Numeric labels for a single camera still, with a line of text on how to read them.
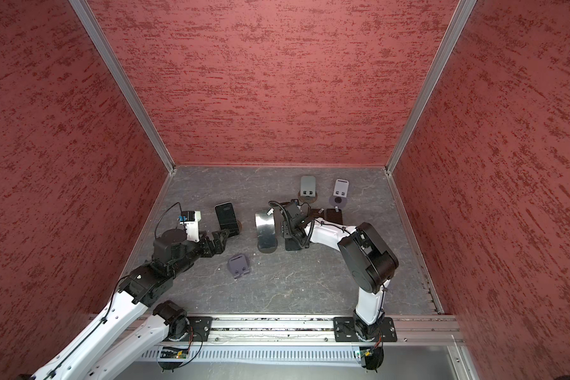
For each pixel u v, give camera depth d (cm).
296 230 71
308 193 103
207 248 65
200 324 75
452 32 75
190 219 64
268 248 88
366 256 52
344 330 74
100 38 76
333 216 104
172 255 55
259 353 71
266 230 87
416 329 76
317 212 106
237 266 83
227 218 91
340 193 103
